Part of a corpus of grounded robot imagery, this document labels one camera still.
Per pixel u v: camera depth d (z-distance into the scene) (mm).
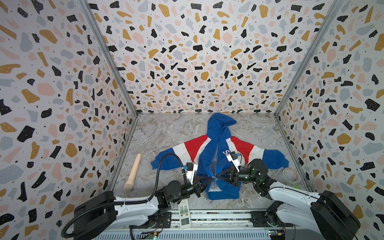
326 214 420
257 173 618
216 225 734
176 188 572
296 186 856
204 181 678
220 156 906
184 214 746
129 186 815
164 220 737
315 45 841
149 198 563
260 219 743
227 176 689
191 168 661
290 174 897
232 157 688
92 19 728
